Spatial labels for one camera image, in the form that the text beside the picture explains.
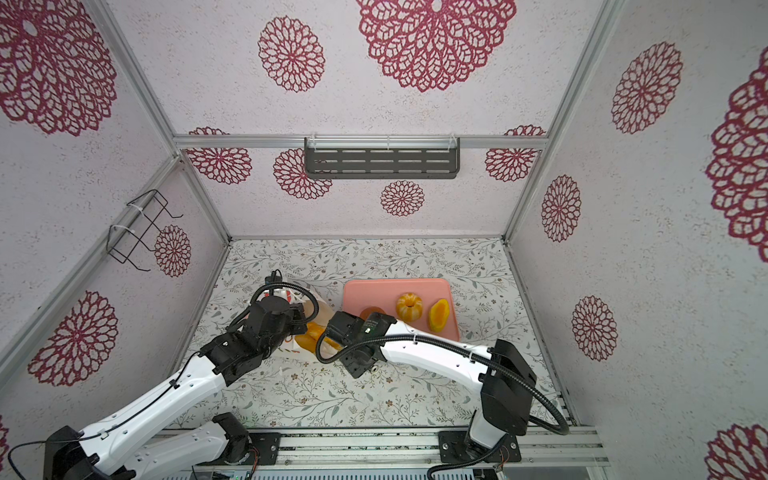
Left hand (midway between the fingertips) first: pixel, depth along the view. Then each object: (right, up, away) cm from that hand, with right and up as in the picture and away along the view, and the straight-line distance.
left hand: (303, 311), depth 79 cm
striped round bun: (+30, -1, +17) cm, 34 cm away
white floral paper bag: (+8, +3, -18) cm, 20 cm away
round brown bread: (+16, -3, +19) cm, 25 cm away
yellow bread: (+5, -4, -10) cm, 12 cm away
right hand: (+14, -12, -2) cm, 18 cm away
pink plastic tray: (+13, +2, +25) cm, 28 cm away
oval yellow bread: (+39, -3, +16) cm, 42 cm away
